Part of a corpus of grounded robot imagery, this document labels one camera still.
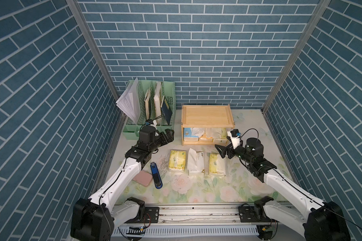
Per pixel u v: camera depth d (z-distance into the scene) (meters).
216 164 0.88
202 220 0.74
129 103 0.91
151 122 0.71
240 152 0.70
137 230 0.72
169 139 0.72
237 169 0.89
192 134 0.96
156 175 0.84
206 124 0.85
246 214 0.74
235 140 0.70
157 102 0.93
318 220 0.39
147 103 0.99
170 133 0.72
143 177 0.84
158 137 0.68
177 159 0.89
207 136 0.97
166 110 1.08
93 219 0.38
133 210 0.62
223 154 0.73
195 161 0.88
